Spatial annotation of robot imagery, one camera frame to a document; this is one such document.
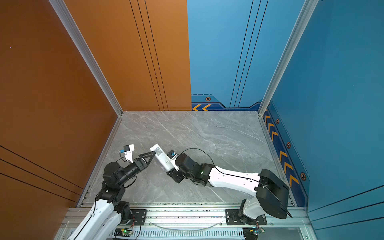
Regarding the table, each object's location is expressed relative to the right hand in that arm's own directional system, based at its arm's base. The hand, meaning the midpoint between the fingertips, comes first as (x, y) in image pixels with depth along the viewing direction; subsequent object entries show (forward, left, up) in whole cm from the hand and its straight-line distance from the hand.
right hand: (170, 170), depth 76 cm
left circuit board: (-25, +22, -14) cm, 36 cm away
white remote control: (+4, +3, +6) cm, 8 cm away
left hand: (+5, +7, +8) cm, 12 cm away
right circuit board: (-25, -39, -14) cm, 49 cm away
